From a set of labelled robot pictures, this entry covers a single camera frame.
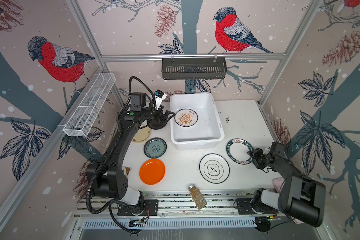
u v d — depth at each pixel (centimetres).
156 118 70
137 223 72
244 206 73
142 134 102
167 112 70
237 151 93
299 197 42
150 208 73
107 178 41
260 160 76
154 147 95
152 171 86
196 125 107
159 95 67
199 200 71
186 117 111
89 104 78
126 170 84
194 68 104
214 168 87
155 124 110
